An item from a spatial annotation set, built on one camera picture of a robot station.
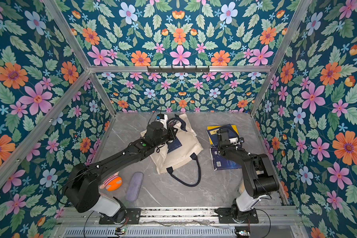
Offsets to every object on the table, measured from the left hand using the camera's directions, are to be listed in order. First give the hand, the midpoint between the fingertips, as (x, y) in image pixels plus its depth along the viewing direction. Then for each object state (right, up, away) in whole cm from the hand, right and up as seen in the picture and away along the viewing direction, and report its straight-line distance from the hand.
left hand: (180, 128), depth 80 cm
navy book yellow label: (+21, -9, +16) cm, 28 cm away
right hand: (+29, -6, +16) cm, 34 cm away
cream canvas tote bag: (0, -22, +13) cm, 26 cm away
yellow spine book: (+21, -2, +21) cm, 30 cm away
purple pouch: (-26, -32, 0) cm, 41 cm away
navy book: (+23, -21, +7) cm, 32 cm away
